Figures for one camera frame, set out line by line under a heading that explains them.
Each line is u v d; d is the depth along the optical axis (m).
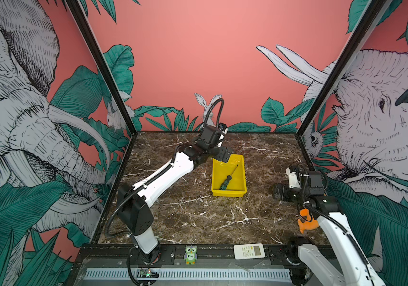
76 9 0.70
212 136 0.58
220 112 0.65
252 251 0.75
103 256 0.75
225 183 0.93
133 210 0.43
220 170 1.03
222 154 0.70
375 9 0.69
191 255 0.73
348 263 0.42
